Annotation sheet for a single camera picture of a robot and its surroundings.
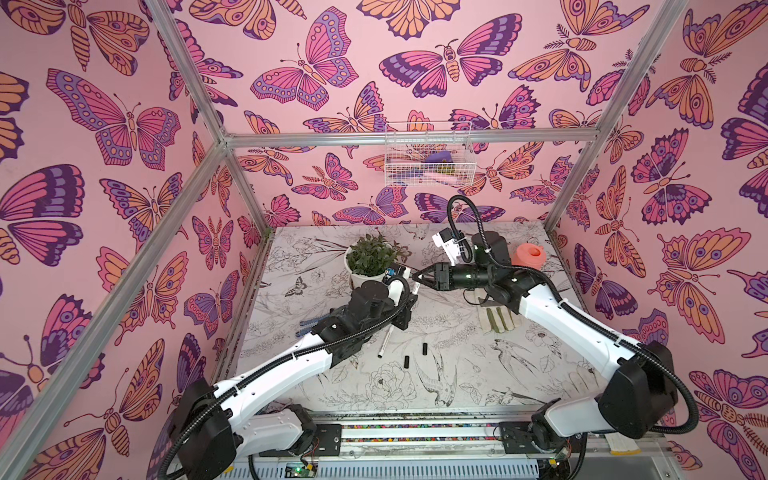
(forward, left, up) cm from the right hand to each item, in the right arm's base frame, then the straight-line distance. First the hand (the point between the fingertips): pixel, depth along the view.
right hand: (417, 273), depth 73 cm
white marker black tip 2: (-6, +9, -27) cm, 29 cm away
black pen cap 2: (-12, +2, -27) cm, 29 cm away
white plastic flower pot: (+8, +17, -14) cm, 23 cm away
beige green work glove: (+3, -26, -27) cm, 38 cm away
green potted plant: (+14, +13, -10) cm, 21 cm away
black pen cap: (-8, -3, -28) cm, 29 cm away
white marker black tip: (-3, 0, -3) cm, 4 cm away
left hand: (-4, 0, -4) cm, 5 cm away
